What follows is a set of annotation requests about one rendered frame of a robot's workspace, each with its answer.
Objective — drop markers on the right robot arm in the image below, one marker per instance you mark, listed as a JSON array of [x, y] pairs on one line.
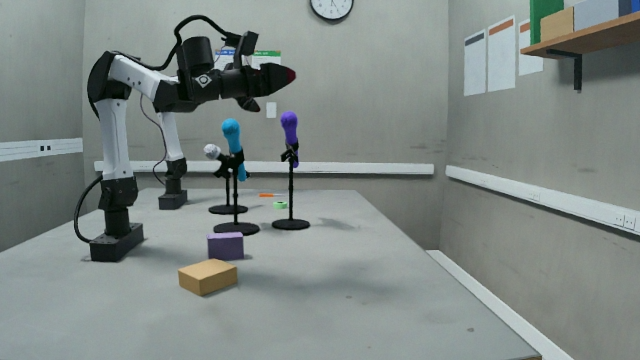
[[193, 56]]

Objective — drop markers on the tan rectangular box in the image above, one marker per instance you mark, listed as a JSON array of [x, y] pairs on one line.
[[208, 276]]

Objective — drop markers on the black microphone with white head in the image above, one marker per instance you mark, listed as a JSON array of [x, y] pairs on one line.
[[213, 152]]

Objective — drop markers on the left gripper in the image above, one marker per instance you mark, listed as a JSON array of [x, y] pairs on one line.
[[248, 104]]

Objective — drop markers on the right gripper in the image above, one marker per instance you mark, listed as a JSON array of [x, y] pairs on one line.
[[271, 77]]

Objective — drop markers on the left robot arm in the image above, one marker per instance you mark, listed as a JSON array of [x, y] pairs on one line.
[[176, 163]]

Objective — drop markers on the light blue microphone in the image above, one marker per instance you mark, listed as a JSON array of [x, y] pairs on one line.
[[231, 132]]

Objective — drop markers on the purple box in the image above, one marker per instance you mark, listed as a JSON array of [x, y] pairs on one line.
[[225, 246]]

